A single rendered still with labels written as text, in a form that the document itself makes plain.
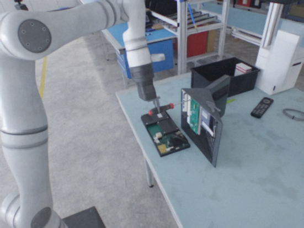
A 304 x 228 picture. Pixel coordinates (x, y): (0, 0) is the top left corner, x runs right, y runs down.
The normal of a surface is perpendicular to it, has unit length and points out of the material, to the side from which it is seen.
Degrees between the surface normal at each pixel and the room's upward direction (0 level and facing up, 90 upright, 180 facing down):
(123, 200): 0
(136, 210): 0
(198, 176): 0
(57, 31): 87
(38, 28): 83
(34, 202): 82
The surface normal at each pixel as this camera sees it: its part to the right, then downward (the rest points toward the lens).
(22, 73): 0.81, -0.09
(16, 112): 0.30, -0.19
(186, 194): -0.08, -0.79
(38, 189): 0.88, 0.16
